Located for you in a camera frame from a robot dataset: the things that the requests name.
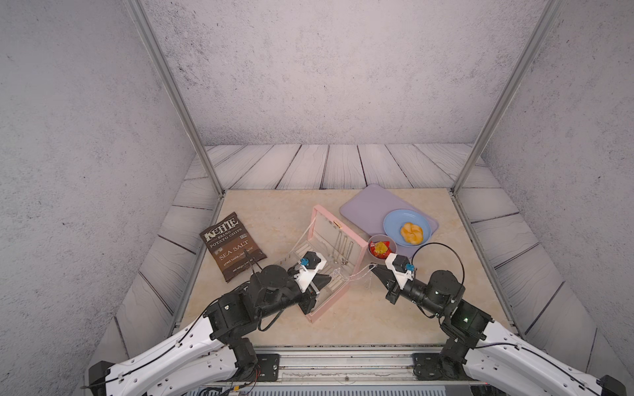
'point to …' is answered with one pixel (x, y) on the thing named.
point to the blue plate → (395, 219)
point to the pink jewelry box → (320, 236)
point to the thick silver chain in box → (346, 261)
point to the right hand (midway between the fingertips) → (374, 267)
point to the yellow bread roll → (412, 233)
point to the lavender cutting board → (368, 209)
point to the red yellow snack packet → (380, 248)
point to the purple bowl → (380, 237)
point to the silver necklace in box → (338, 251)
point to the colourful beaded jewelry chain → (361, 274)
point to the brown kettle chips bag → (231, 247)
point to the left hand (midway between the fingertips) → (331, 282)
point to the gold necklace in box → (343, 249)
